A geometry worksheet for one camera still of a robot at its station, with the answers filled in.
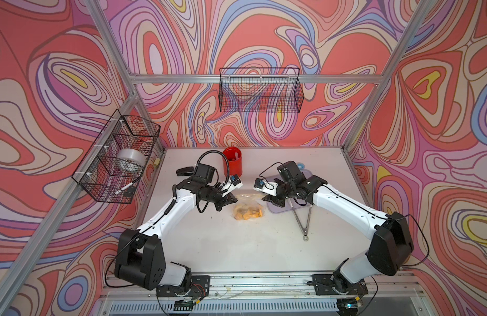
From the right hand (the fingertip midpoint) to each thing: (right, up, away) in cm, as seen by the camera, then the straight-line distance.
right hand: (267, 197), depth 82 cm
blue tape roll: (+23, +14, +29) cm, 39 cm away
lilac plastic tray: (+7, -2, -9) cm, 11 cm away
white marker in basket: (-56, +4, -11) cm, 57 cm away
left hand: (-13, -1, -1) cm, 13 cm away
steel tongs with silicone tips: (+18, -15, +4) cm, 24 cm away
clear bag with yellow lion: (-8, -5, +9) cm, 13 cm away
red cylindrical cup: (-15, +18, +18) cm, 29 cm away
